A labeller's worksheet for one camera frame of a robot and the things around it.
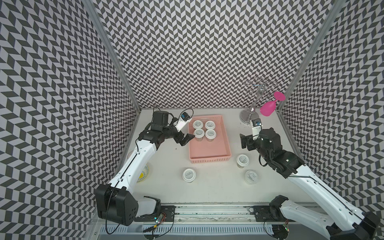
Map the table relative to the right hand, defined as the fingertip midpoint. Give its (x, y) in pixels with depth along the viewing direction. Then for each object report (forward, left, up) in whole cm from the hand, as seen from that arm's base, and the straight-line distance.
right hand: (250, 135), depth 74 cm
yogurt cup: (+13, +26, -17) cm, 34 cm away
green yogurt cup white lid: (+20, +27, -17) cm, 38 cm away
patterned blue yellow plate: (-11, +58, -22) cm, 63 cm away
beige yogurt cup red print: (+20, +19, -17) cm, 33 cm away
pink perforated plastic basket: (+5, +14, -24) cm, 28 cm away
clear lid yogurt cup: (-14, -2, -20) cm, 25 cm away
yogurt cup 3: (-6, +1, -18) cm, 19 cm away
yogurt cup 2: (+12, +19, -17) cm, 28 cm away
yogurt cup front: (-14, +32, -17) cm, 39 cm away
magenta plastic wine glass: (+25, -18, -7) cm, 32 cm away
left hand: (+4, +32, 0) cm, 32 cm away
